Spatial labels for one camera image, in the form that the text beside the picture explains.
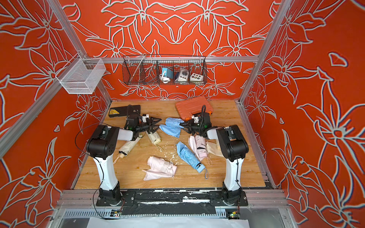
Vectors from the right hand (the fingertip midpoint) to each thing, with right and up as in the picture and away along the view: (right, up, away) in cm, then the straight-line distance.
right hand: (178, 125), depth 91 cm
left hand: (-12, +2, +5) cm, 13 cm away
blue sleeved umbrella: (+6, -17, -7) cm, 19 cm away
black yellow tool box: (-38, +11, +18) cm, 44 cm away
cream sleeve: (+24, -15, -1) cm, 28 cm away
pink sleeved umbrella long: (-13, -21, -10) cm, 27 cm away
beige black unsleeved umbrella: (-33, -14, -2) cm, 36 cm away
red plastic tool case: (+7, +12, +17) cm, 22 cm away
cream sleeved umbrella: (-15, -9, +1) cm, 18 cm away
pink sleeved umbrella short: (+15, -14, -2) cm, 21 cm away
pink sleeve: (-14, -27, -14) cm, 33 cm away
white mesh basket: (-64, +33, -1) cm, 71 cm away
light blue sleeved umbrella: (-4, -2, +7) cm, 8 cm away
